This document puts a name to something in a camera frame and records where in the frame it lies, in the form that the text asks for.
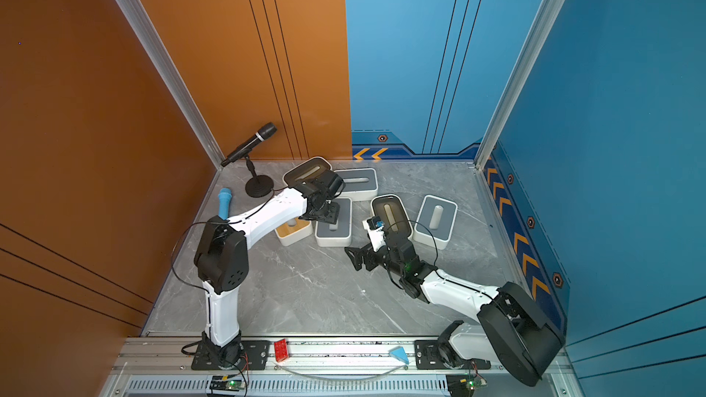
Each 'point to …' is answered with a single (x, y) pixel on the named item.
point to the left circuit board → (227, 382)
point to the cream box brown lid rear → (310, 169)
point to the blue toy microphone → (224, 200)
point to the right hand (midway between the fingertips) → (358, 242)
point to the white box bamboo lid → (288, 235)
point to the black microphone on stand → (258, 186)
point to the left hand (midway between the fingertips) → (329, 211)
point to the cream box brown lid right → (393, 214)
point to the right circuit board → (464, 385)
